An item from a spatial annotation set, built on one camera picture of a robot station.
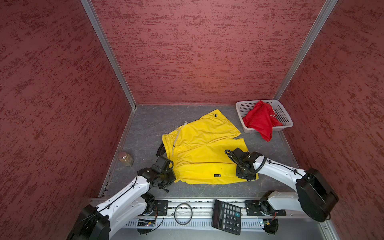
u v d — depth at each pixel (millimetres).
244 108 1136
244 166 621
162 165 662
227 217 700
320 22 757
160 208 737
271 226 706
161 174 670
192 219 711
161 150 926
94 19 748
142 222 728
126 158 818
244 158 642
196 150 943
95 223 390
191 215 715
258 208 729
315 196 419
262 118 952
